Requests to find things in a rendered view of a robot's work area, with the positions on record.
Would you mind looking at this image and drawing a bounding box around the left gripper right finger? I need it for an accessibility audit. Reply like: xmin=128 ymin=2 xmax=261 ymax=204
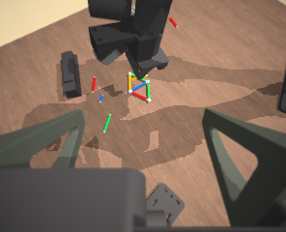
xmin=202 ymin=108 xmax=286 ymax=227

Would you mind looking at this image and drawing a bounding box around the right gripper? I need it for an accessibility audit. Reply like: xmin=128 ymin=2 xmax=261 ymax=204
xmin=126 ymin=21 xmax=169 ymax=80

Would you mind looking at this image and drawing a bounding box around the black stapler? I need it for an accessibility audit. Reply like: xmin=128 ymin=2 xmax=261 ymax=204
xmin=61 ymin=51 xmax=82 ymax=99

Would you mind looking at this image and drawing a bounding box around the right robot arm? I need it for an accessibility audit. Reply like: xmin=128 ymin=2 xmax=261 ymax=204
xmin=88 ymin=0 xmax=172 ymax=66

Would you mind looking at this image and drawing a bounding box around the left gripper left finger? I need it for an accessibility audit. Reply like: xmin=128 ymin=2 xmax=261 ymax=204
xmin=0 ymin=109 xmax=85 ymax=168

